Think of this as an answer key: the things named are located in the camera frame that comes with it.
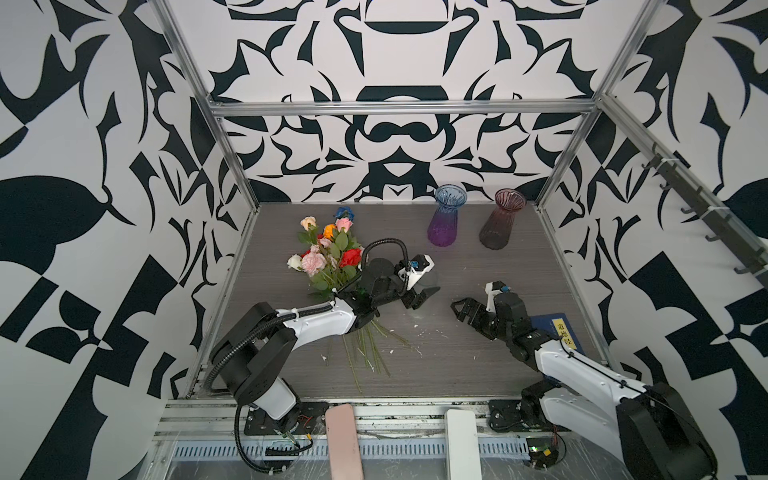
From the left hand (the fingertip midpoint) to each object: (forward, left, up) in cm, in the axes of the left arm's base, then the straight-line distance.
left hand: (434, 269), depth 79 cm
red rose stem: (+12, +23, -10) cm, 27 cm away
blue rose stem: (+32, +26, -11) cm, 43 cm away
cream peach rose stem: (+20, +37, -10) cm, 43 cm away
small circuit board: (-38, -23, -20) cm, 49 cm away
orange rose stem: (+24, +32, -13) cm, 42 cm away
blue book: (-9, -38, -18) cm, 43 cm away
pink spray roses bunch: (+14, +29, -12) cm, 34 cm away
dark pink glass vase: (+22, -26, -10) cm, 35 cm away
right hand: (-5, -9, -13) cm, 17 cm away
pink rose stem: (+24, +26, -9) cm, 37 cm away
